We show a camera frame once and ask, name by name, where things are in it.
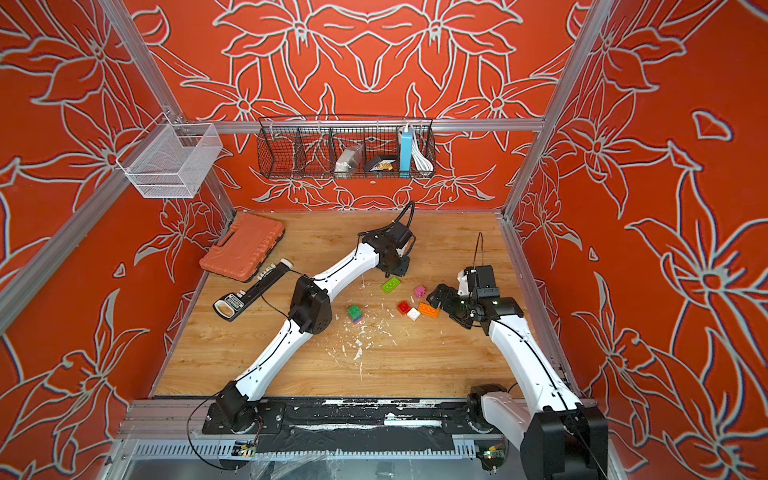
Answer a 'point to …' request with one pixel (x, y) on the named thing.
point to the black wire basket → (345, 147)
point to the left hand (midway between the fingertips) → (403, 266)
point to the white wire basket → (171, 160)
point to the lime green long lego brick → (390, 285)
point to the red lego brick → (403, 307)
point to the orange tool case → (244, 246)
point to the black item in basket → (381, 163)
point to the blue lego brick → (357, 319)
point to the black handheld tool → (227, 306)
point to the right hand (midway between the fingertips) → (432, 302)
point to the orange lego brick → (427, 310)
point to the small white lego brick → (413, 313)
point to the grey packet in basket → (346, 163)
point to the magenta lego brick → (420, 291)
